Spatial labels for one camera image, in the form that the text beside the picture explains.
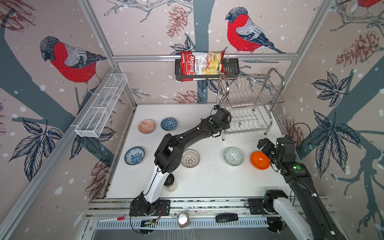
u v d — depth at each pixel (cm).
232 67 95
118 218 71
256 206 73
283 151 57
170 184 70
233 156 91
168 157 53
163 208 73
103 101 81
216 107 83
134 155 91
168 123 107
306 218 49
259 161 86
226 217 68
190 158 90
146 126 106
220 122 71
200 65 88
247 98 109
